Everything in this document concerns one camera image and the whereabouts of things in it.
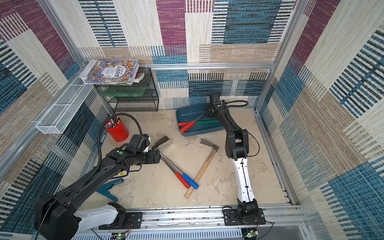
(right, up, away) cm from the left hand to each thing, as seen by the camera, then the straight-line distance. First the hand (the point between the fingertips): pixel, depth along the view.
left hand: (155, 156), depth 82 cm
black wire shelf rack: (-14, +34, +37) cm, 52 cm away
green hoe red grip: (+14, +18, +19) cm, 30 cm away
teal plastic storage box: (+18, +25, +37) cm, 48 cm away
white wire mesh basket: (-43, +20, -10) cm, 49 cm away
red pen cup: (-27, +14, +12) cm, 33 cm away
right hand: (+31, +27, +26) cm, 49 cm away
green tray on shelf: (-24, +39, +16) cm, 48 cm away
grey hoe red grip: (+20, +18, +18) cm, 32 cm away
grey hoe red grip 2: (+15, -13, +1) cm, 20 cm away
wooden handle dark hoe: (+35, +2, +15) cm, 38 cm away
